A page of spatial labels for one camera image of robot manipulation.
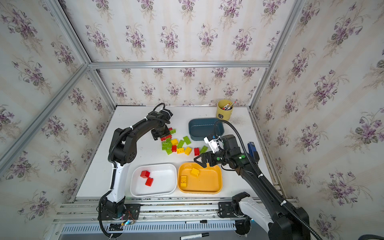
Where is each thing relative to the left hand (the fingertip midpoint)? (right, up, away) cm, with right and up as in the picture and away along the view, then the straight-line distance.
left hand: (163, 134), depth 100 cm
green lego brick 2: (+16, -4, +1) cm, 16 cm away
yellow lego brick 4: (+17, -10, -5) cm, 20 cm away
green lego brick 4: (+12, -6, -1) cm, 13 cm away
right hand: (+23, -10, -25) cm, 36 cm away
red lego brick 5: (+22, -10, -7) cm, 25 cm away
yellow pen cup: (+42, +17, +4) cm, 45 cm away
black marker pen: (+21, -43, -33) cm, 58 cm away
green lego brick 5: (+4, -10, -5) cm, 12 cm away
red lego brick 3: (0, -2, +1) cm, 3 cm away
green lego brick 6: (+27, -9, -4) cm, 29 cm away
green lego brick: (+5, +2, +4) cm, 7 cm away
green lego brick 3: (+3, -7, -4) cm, 8 cm away
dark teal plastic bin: (+26, +4, +10) cm, 28 cm away
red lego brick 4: (+8, -8, -4) cm, 12 cm away
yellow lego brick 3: (+12, -9, -6) cm, 17 cm away
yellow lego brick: (+21, -20, -16) cm, 33 cm away
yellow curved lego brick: (+15, -25, -16) cm, 33 cm away
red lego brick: (-5, -25, -18) cm, 31 cm away
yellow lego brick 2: (+8, -5, -2) cm, 9 cm away
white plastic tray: (+4, -24, -17) cm, 30 cm away
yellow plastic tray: (+20, -24, -16) cm, 35 cm away
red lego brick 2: (-7, -20, -18) cm, 28 cm away
